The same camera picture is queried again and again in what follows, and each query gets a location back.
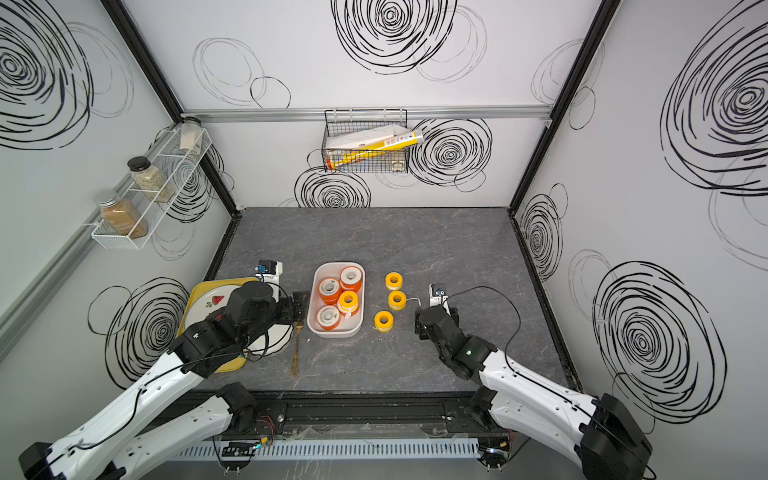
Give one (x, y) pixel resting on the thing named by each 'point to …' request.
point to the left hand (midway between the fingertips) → (295, 293)
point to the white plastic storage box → (350, 327)
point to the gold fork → (295, 367)
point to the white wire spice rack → (177, 167)
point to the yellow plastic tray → (198, 288)
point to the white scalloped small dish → (270, 342)
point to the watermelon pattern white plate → (210, 299)
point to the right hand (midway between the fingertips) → (429, 310)
